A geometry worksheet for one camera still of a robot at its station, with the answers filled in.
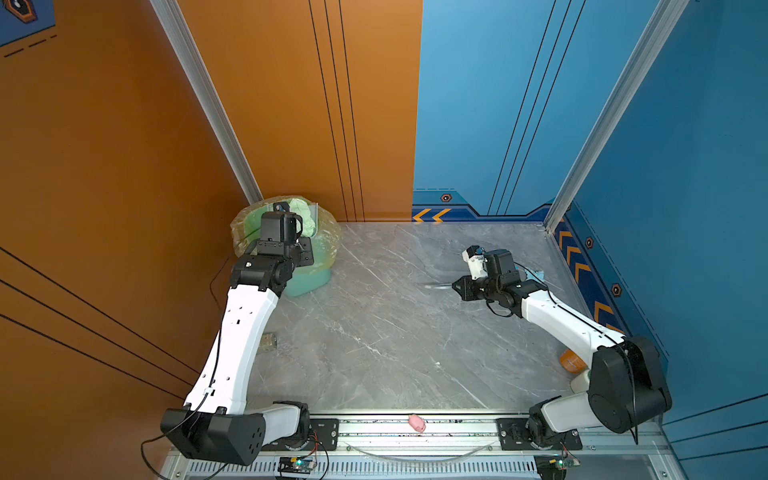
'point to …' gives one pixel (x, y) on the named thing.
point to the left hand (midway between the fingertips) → (296, 241)
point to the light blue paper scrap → (530, 275)
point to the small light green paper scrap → (308, 223)
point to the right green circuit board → (554, 466)
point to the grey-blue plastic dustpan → (314, 215)
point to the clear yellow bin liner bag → (328, 228)
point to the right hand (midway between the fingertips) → (453, 284)
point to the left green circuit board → (296, 465)
